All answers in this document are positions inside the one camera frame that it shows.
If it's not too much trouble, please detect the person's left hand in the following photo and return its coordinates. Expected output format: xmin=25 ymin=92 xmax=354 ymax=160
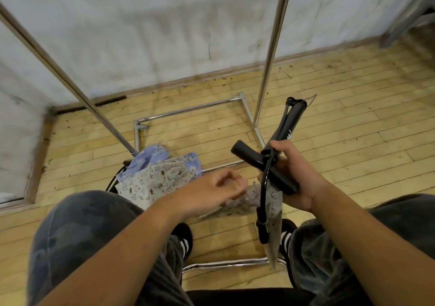
xmin=173 ymin=168 xmax=249 ymax=221

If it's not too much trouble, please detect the person's right hand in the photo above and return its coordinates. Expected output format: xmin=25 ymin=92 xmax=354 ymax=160
xmin=258 ymin=139 xmax=332 ymax=213

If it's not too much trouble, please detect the chrome clothes rack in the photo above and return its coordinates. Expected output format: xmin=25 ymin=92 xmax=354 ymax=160
xmin=0 ymin=0 xmax=296 ymax=176

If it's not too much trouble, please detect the person's left forearm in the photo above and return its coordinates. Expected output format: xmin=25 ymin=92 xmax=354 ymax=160
xmin=37 ymin=193 xmax=191 ymax=306

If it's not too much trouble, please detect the person's right forearm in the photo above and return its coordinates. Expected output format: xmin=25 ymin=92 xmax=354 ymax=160
xmin=307 ymin=183 xmax=435 ymax=306

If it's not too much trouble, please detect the black striped left shoe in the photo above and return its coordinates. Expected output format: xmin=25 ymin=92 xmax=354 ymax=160
xmin=169 ymin=222 xmax=193 ymax=261

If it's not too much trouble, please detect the black striped shoe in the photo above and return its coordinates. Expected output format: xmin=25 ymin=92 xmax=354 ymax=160
xmin=169 ymin=222 xmax=193 ymax=261
xmin=278 ymin=218 xmax=299 ymax=259

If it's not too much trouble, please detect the black striped right shoe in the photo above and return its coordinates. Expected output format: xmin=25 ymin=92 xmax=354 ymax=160
xmin=278 ymin=218 xmax=299 ymax=259

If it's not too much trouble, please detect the black chair seat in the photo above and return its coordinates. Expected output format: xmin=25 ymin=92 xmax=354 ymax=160
xmin=185 ymin=287 xmax=317 ymax=306

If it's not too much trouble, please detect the black baseboard strip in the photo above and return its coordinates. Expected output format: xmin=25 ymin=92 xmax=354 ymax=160
xmin=56 ymin=96 xmax=127 ymax=115

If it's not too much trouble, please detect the grey metal furniture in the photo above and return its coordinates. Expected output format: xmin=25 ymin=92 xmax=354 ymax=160
xmin=379 ymin=0 xmax=435 ymax=48

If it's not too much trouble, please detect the chrome chair frame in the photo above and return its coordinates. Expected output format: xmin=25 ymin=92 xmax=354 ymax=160
xmin=182 ymin=257 xmax=286 ymax=276

